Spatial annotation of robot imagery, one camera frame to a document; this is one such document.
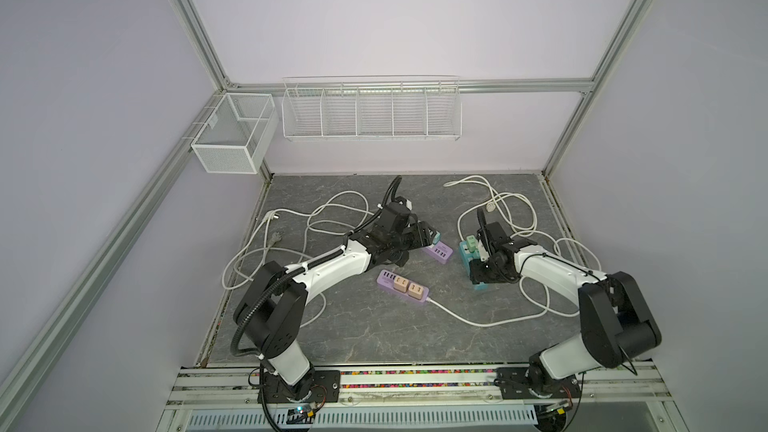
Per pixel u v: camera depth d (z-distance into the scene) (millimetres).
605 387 740
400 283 845
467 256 940
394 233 680
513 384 737
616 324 440
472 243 909
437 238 946
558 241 1008
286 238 1036
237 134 1018
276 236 1004
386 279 893
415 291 826
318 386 737
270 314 449
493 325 830
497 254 677
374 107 964
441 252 961
